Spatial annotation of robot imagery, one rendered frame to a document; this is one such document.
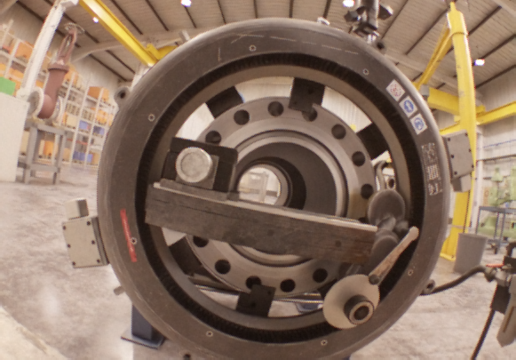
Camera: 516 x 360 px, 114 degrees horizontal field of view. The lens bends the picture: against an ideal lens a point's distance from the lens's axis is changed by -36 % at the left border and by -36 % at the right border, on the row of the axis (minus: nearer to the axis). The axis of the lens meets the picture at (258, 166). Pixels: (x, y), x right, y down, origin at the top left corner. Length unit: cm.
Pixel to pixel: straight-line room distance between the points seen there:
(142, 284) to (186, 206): 17
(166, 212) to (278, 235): 18
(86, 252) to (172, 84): 37
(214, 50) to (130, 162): 25
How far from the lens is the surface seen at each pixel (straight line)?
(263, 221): 41
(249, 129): 56
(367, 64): 52
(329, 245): 43
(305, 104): 58
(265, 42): 49
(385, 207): 54
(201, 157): 32
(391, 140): 57
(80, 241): 58
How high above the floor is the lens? 62
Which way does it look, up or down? 4 degrees up
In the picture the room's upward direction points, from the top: 10 degrees clockwise
